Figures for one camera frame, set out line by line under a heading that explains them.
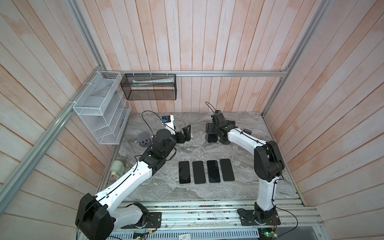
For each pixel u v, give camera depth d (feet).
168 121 2.05
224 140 2.30
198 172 2.96
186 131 2.16
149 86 3.51
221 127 2.43
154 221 2.40
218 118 2.48
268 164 1.70
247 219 2.40
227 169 2.99
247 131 3.30
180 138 2.13
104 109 2.34
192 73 3.14
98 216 1.24
